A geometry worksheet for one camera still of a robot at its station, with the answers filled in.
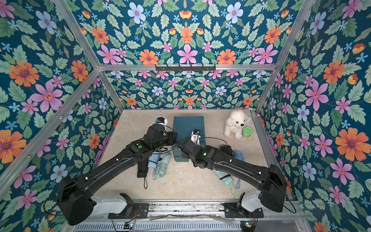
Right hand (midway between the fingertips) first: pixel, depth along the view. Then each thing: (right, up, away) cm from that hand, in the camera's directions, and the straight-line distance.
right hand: (186, 148), depth 77 cm
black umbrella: (-27, -15, +9) cm, 32 cm away
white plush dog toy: (+31, +16, +14) cm, 38 cm away
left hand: (-5, +8, +1) cm, 9 cm away
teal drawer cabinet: (-2, +12, +5) cm, 13 cm away
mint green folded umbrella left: (-15, -11, +9) cm, 21 cm away
